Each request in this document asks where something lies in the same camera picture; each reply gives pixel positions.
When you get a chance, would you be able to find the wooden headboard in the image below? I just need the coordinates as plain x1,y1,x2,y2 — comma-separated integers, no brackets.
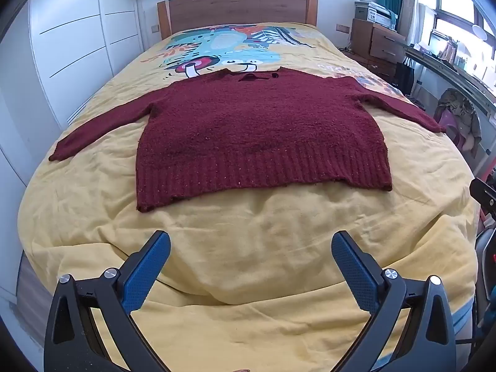
157,0,319,41

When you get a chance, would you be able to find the white printer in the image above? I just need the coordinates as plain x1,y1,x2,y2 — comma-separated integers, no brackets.
354,1,398,29

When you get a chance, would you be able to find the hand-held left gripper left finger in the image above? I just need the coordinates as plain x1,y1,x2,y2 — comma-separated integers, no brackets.
44,230,171,372

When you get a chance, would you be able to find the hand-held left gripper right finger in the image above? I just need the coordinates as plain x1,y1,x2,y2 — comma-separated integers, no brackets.
331,230,457,372

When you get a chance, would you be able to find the black bag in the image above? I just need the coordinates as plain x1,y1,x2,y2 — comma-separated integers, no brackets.
395,57,416,95

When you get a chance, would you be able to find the white wardrobe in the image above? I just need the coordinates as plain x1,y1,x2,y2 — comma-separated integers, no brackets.
0,0,152,187

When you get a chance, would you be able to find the wooden drawer cabinet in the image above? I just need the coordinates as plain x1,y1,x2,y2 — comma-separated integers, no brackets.
350,19,407,82

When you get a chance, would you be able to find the bed with yellow printed cover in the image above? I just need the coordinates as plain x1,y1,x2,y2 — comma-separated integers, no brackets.
17,21,481,372

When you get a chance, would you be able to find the beige jacket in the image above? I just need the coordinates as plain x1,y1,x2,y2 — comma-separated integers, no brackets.
433,88,483,159

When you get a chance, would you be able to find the maroon knitted sweater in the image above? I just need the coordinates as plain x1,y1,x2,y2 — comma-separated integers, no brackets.
48,67,447,214

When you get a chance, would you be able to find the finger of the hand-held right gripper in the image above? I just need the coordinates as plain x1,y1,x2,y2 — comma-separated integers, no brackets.
470,178,496,215

